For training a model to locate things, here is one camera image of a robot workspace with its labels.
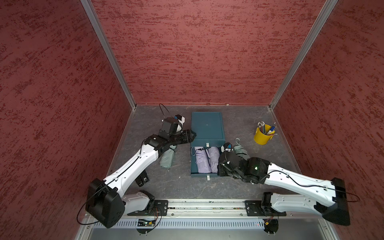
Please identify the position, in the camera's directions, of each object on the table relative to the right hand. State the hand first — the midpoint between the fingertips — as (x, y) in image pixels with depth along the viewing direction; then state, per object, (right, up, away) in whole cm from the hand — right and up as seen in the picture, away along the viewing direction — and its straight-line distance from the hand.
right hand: (217, 171), depth 73 cm
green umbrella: (-29, +3, +17) cm, 33 cm away
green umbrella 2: (+17, +6, +19) cm, 26 cm away
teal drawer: (-12, -3, +5) cm, 13 cm away
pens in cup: (+37, +18, +19) cm, 46 cm away
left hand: (-13, +16, +5) cm, 21 cm away
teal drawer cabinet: (-4, +22, +9) cm, 24 cm away
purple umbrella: (-7, +3, +5) cm, 9 cm away
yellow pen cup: (+33, +13, +24) cm, 43 cm away
